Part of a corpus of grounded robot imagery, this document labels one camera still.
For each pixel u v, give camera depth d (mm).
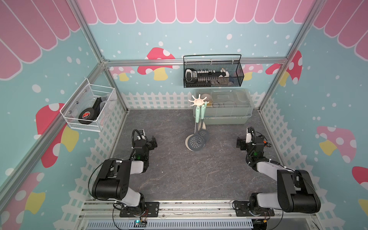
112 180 459
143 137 789
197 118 722
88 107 708
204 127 945
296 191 477
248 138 806
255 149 698
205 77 872
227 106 1013
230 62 898
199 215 738
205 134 883
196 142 851
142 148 702
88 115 682
